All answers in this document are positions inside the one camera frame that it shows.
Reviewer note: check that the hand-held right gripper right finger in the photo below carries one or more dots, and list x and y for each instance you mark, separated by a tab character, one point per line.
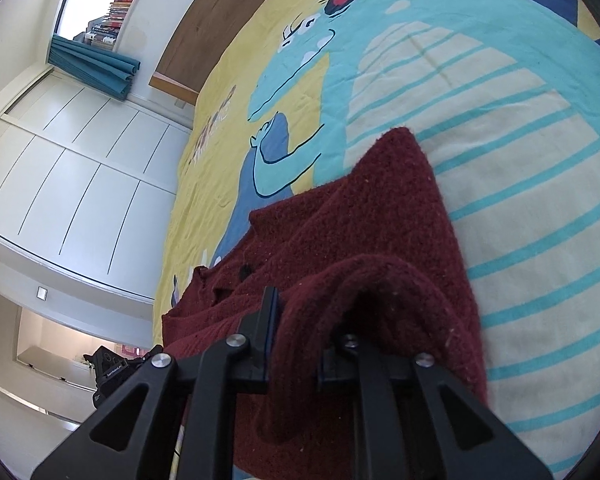
332	370

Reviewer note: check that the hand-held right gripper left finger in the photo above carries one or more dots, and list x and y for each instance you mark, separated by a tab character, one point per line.
272	330

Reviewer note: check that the maroon knit sweater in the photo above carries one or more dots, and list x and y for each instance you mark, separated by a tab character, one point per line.
395	220

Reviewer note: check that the white wardrobe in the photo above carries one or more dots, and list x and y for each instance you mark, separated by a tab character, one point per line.
80	185

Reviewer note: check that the yellow dinosaur print duvet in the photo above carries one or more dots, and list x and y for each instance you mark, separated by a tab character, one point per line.
530	160

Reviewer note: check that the short teal curtain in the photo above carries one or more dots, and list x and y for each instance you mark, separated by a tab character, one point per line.
92	65

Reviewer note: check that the wooden headboard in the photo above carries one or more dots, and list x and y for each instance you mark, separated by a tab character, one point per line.
205	25

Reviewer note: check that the row of books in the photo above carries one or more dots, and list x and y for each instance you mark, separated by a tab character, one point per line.
122	5

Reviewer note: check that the small high window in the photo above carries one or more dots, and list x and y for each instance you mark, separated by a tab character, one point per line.
92	0

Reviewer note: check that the wall light switch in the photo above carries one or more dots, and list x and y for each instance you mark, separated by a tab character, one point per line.
42	293

